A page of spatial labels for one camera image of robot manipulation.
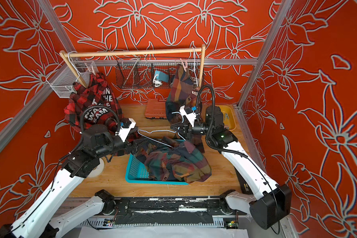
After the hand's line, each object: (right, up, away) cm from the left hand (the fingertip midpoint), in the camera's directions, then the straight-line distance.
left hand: (142, 131), depth 64 cm
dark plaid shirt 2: (+18, +18, +14) cm, 29 cm away
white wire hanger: (-3, 0, +5) cm, 6 cm away
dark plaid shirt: (+9, -17, +15) cm, 24 cm away
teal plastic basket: (-8, -26, +18) cm, 33 cm away
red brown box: (-1, +14, +49) cm, 51 cm away
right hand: (+13, +2, -2) cm, 13 cm away
